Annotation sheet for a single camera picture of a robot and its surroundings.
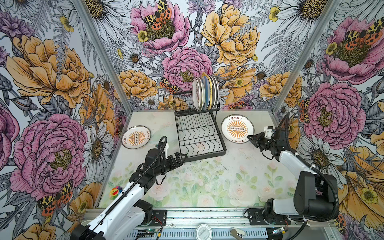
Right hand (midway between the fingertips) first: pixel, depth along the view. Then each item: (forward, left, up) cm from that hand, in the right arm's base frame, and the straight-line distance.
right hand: (247, 139), depth 87 cm
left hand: (-13, +37, -2) cm, 39 cm away
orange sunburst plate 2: (+13, +71, -13) cm, 73 cm away
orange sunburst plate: (+8, +4, +1) cm, 9 cm away
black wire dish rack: (+14, +27, -12) cm, 33 cm away
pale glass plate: (+18, +25, +19) cm, 36 cm away
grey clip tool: (-43, +12, -12) cm, 46 cm away
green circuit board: (-40, +51, -14) cm, 66 cm away
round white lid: (-42, +27, -8) cm, 51 cm away
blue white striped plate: (+22, +22, +17) cm, 35 cm away
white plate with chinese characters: (+18, +18, +20) cm, 32 cm away
